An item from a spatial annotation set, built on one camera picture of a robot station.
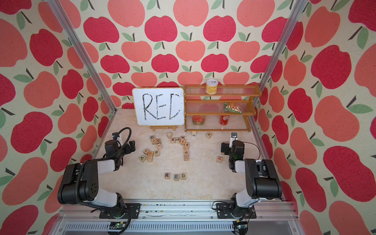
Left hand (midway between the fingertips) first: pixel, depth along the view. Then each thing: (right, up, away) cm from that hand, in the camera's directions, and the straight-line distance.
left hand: (127, 143), depth 95 cm
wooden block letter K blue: (+44, +6, +10) cm, 46 cm away
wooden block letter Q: (+14, +4, +7) cm, 16 cm away
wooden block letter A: (+59, -9, -4) cm, 60 cm away
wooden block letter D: (+37, -17, -11) cm, 42 cm away
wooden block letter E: (+33, -18, -12) cm, 39 cm away
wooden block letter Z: (+21, -2, +2) cm, 21 cm away
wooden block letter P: (+20, -6, -1) cm, 21 cm away
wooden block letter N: (+55, +5, +9) cm, 56 cm away
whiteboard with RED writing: (+20, +25, +4) cm, 33 cm away
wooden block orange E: (+37, +1, +4) cm, 37 cm away
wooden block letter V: (+11, -9, -3) cm, 15 cm away
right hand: (+70, -1, 0) cm, 70 cm away
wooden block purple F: (+36, +3, +7) cm, 37 cm away
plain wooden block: (+27, +5, +9) cm, 28 cm away
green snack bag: (+69, +24, +1) cm, 73 cm away
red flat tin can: (+48, +16, +13) cm, 52 cm away
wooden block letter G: (+39, -7, 0) cm, 39 cm away
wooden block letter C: (+19, +1, +4) cm, 20 cm away
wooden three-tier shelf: (+68, +27, +29) cm, 78 cm away
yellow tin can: (+54, +36, -7) cm, 65 cm away
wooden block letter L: (+33, +2, +4) cm, 33 cm away
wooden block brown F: (+39, -2, +4) cm, 39 cm away
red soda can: (+66, +16, +9) cm, 68 cm away
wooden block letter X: (+30, +2, +4) cm, 30 cm away
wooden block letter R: (+28, -17, -11) cm, 34 cm away
